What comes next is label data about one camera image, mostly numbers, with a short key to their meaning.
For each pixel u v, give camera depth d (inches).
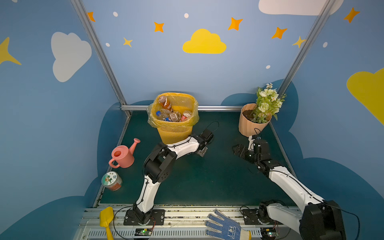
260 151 25.6
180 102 36.8
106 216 29.1
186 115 32.5
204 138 30.4
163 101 34.7
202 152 35.1
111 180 30.8
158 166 20.9
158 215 29.8
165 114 35.6
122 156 33.0
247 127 38.8
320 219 18.3
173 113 35.6
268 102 34.8
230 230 27.7
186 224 28.9
